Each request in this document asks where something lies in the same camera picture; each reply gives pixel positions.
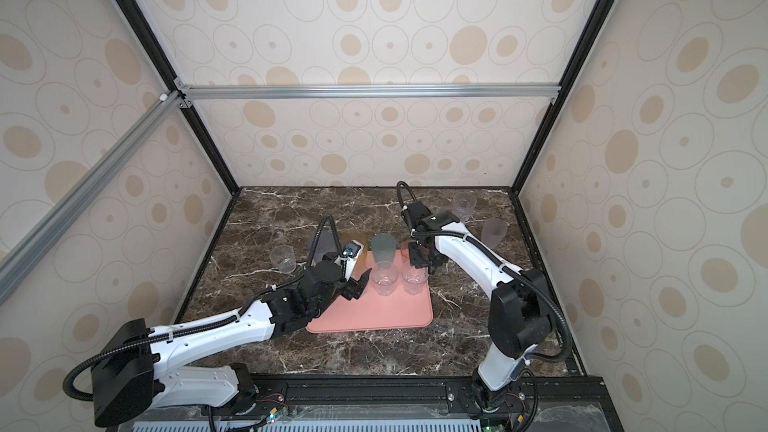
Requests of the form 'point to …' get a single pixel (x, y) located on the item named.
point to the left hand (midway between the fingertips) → (365, 259)
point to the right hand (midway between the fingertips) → (425, 260)
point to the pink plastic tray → (397, 294)
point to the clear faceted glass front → (385, 276)
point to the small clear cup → (282, 257)
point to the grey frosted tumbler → (325, 244)
